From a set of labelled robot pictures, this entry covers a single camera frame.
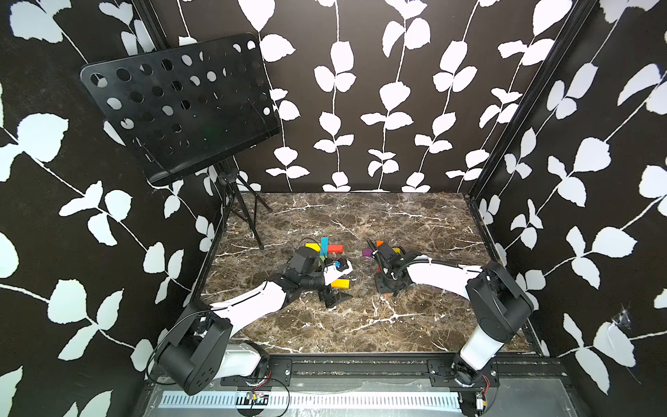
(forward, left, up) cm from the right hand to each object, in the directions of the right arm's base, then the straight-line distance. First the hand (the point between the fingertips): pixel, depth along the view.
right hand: (379, 283), depth 92 cm
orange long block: (+18, -1, -1) cm, 18 cm away
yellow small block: (+17, +25, -2) cm, 31 cm away
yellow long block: (0, +14, -1) cm, 14 cm away
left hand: (-3, +12, +10) cm, 16 cm away
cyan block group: (+15, +21, +1) cm, 26 cm away
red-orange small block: (+15, +16, -1) cm, 22 cm away
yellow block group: (0, -3, +22) cm, 22 cm away
